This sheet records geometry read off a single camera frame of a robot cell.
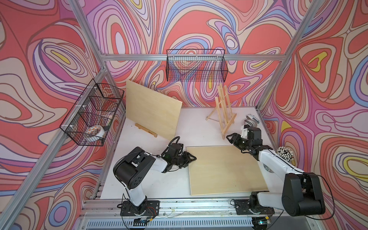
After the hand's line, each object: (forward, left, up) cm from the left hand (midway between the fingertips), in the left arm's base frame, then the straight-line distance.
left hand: (196, 161), depth 87 cm
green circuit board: (-30, +30, -4) cm, 43 cm away
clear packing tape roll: (+30, -42, +1) cm, 52 cm away
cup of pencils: (-3, -46, +16) cm, 49 cm away
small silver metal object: (+36, -47, 0) cm, 59 cm away
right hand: (+10, -21, +7) cm, 24 cm away
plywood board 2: (+26, +28, +19) cm, 43 cm away
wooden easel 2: (+25, +39, +2) cm, 46 cm away
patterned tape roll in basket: (+5, +51, +25) cm, 57 cm away
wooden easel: (+28, -21, +10) cm, 36 cm away
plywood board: (-4, -17, -2) cm, 18 cm away
